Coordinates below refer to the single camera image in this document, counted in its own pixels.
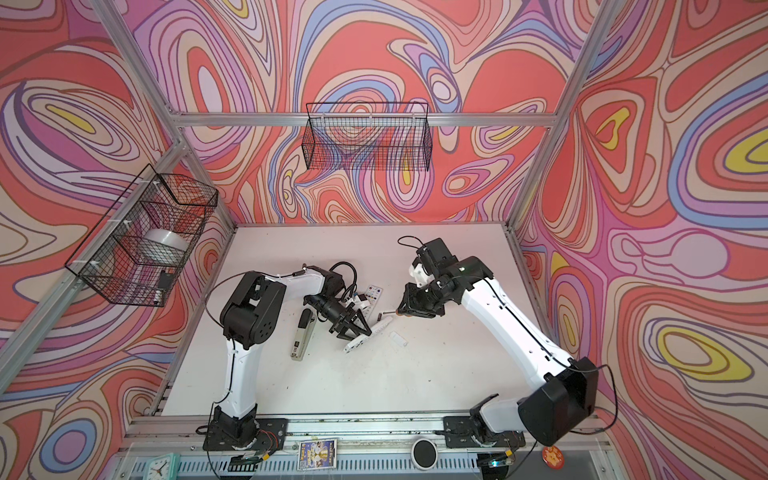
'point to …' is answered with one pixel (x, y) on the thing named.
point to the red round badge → (553, 457)
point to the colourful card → (317, 454)
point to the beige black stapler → (305, 326)
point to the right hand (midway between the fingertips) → (407, 318)
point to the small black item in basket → (165, 280)
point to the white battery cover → (393, 335)
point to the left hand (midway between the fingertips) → (366, 335)
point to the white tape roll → (166, 242)
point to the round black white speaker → (424, 454)
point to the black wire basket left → (137, 252)
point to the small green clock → (163, 467)
